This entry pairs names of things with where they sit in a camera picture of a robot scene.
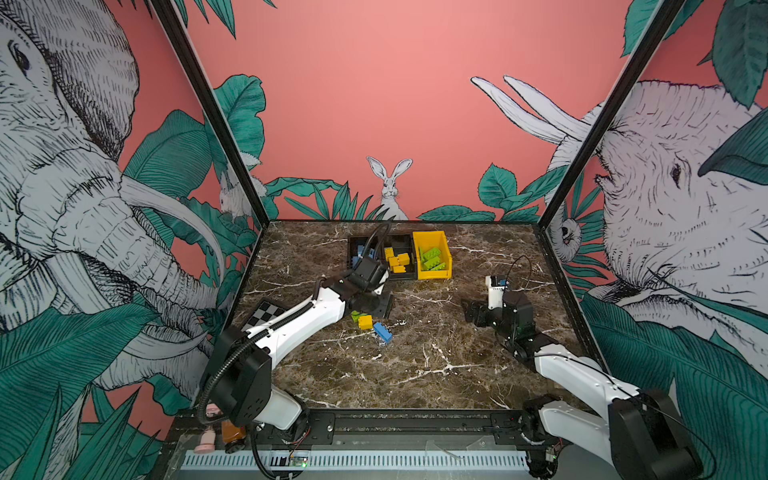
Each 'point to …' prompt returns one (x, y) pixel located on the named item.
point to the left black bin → (355, 241)
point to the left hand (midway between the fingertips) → (385, 298)
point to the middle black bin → (403, 243)
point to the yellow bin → (427, 240)
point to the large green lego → (432, 254)
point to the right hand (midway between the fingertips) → (472, 295)
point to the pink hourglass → (208, 438)
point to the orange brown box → (231, 433)
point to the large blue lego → (355, 260)
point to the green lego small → (355, 315)
